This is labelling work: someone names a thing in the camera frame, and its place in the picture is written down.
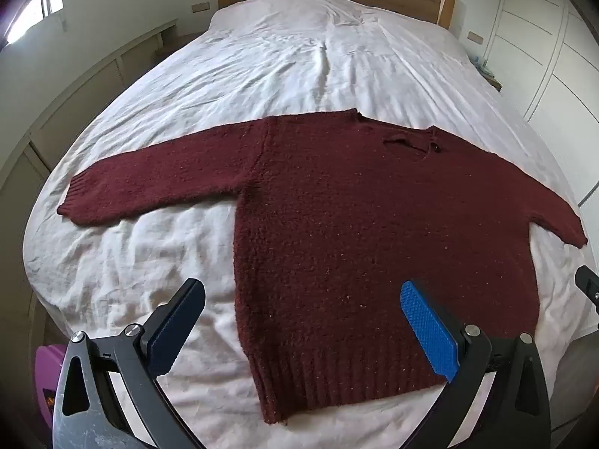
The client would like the purple box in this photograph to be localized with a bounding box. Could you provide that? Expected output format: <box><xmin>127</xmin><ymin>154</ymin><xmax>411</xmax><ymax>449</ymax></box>
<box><xmin>35</xmin><ymin>343</ymin><xmax>67</xmax><ymax>424</ymax></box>

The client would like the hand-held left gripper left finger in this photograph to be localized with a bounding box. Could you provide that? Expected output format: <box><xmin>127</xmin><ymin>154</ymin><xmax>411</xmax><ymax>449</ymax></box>
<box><xmin>51</xmin><ymin>278</ymin><xmax>207</xmax><ymax>449</ymax></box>

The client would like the wooden nightstand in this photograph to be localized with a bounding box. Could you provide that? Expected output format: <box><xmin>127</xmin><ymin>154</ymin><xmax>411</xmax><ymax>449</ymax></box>
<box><xmin>472</xmin><ymin>56</ymin><xmax>504</xmax><ymax>92</ymax></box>

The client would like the white low shelf unit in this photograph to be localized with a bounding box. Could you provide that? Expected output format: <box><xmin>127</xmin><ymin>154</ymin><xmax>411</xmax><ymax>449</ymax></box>
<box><xmin>0</xmin><ymin>19</ymin><xmax>179</xmax><ymax>337</ymax></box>

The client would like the dark red knitted sweater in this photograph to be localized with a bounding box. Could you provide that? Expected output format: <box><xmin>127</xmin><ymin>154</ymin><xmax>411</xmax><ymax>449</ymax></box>
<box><xmin>57</xmin><ymin>109</ymin><xmax>589</xmax><ymax>425</ymax></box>

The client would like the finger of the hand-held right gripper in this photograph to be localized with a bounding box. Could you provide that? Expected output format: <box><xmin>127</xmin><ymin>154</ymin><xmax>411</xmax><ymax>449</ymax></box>
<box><xmin>575</xmin><ymin>266</ymin><xmax>599</xmax><ymax>321</ymax></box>

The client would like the bed with white sheet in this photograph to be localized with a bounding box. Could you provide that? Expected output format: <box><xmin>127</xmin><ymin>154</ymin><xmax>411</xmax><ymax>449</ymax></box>
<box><xmin>21</xmin><ymin>0</ymin><xmax>599</xmax><ymax>449</ymax></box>

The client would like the window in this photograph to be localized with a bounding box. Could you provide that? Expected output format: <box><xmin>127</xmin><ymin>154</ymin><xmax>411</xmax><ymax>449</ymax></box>
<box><xmin>4</xmin><ymin>0</ymin><xmax>64</xmax><ymax>45</ymax></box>

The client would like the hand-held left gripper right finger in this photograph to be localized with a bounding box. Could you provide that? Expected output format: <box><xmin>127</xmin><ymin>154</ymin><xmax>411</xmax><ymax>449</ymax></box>
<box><xmin>400</xmin><ymin>281</ymin><xmax>553</xmax><ymax>449</ymax></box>

